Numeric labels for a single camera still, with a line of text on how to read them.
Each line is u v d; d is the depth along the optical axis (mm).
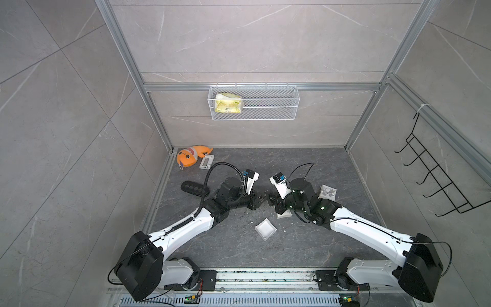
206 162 1115
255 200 673
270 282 746
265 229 863
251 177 698
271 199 757
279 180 663
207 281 734
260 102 1007
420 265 392
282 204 673
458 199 602
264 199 746
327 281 730
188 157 1048
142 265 406
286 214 862
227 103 858
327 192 953
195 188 975
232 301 699
